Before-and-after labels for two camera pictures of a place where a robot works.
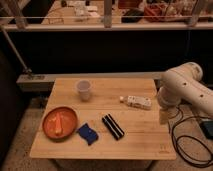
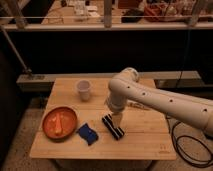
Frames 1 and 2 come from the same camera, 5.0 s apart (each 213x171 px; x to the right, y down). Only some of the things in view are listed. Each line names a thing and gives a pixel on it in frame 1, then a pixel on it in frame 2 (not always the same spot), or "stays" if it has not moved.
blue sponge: (88, 134) stays
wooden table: (103, 118) stays
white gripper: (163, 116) -> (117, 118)
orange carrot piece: (58, 125) stays
